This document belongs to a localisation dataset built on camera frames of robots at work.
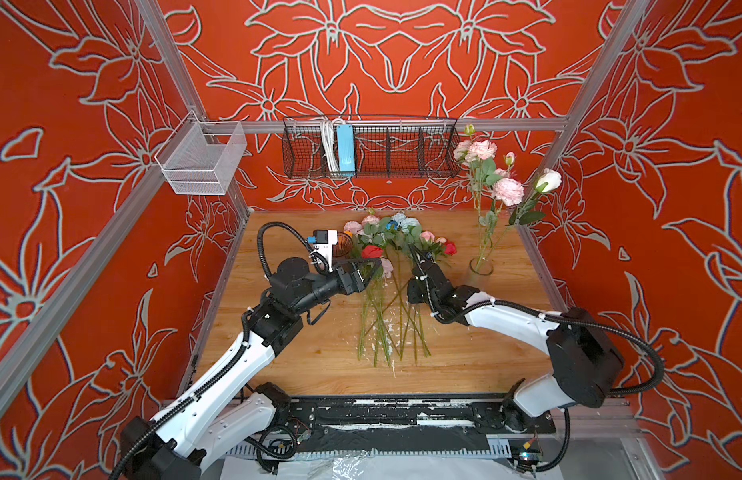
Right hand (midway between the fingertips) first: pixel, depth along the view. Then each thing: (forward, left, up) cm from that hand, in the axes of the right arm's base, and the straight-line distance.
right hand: (407, 282), depth 88 cm
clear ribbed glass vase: (-2, -19, +8) cm, 21 cm away
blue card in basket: (+31, +18, +24) cm, 43 cm away
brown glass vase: (+8, +19, +8) cm, 22 cm away
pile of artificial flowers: (-7, +6, -9) cm, 13 cm away
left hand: (-9, +11, +24) cm, 27 cm away
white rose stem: (+4, -28, +25) cm, 37 cm away
